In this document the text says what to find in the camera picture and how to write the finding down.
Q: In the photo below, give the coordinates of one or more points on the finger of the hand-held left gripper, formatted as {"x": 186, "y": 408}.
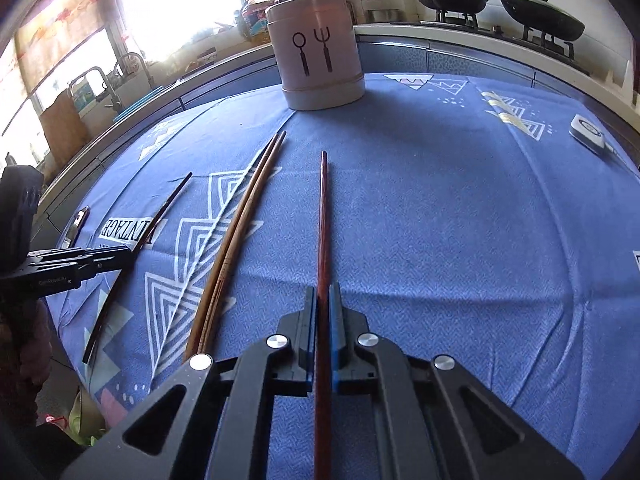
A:
{"x": 110, "y": 255}
{"x": 55, "y": 282}

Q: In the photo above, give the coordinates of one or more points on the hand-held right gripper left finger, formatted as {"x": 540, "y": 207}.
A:
{"x": 300, "y": 330}

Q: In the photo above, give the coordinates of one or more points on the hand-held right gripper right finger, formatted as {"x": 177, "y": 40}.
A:
{"x": 337, "y": 360}

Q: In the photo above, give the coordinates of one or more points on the reddish brown chopstick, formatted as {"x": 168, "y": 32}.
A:
{"x": 323, "y": 260}

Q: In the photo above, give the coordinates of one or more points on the dark slim chopstick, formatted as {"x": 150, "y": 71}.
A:
{"x": 169, "y": 206}

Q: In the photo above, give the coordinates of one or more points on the white utensil holder canister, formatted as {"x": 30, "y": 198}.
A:
{"x": 280, "y": 60}

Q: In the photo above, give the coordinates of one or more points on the smartphone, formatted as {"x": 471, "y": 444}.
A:
{"x": 79, "y": 222}

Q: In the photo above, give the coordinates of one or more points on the wooden cutting board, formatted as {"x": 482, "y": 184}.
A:
{"x": 62, "y": 130}

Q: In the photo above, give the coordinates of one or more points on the light brown chopstick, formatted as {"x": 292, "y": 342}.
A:
{"x": 228, "y": 260}
{"x": 220, "y": 260}

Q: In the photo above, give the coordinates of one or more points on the blue draining mat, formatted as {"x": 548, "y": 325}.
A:
{"x": 140, "y": 102}

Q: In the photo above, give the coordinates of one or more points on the blue printed tablecloth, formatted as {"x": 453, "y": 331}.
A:
{"x": 450, "y": 235}

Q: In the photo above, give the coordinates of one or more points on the red window banner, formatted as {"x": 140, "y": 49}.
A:
{"x": 60, "y": 20}

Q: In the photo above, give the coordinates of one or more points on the cooking oil bottle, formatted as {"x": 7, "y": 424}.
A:
{"x": 252, "y": 15}

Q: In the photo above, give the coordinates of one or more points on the small steel pot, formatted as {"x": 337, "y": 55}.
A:
{"x": 384, "y": 16}

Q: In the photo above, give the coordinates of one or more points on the white round device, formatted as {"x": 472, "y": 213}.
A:
{"x": 587, "y": 132}

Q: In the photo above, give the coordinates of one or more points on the gas stove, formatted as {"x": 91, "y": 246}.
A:
{"x": 500, "y": 30}

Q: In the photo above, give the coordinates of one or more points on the white dish rack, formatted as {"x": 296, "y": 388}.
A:
{"x": 622, "y": 85}

